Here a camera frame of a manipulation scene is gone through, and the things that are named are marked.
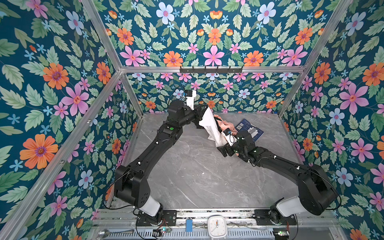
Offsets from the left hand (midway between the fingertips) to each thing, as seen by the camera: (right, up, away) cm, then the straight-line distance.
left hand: (210, 101), depth 69 cm
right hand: (+9, -21, +17) cm, 28 cm away
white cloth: (0, -9, +9) cm, 13 cm away
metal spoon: (-49, -62, -1) cm, 79 cm away
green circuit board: (-21, -62, +1) cm, 65 cm away
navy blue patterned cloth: (+29, -11, +42) cm, 52 cm away
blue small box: (-10, -61, +3) cm, 62 cm away
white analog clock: (+3, -59, -1) cm, 59 cm away
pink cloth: (+10, -11, +17) cm, 22 cm away
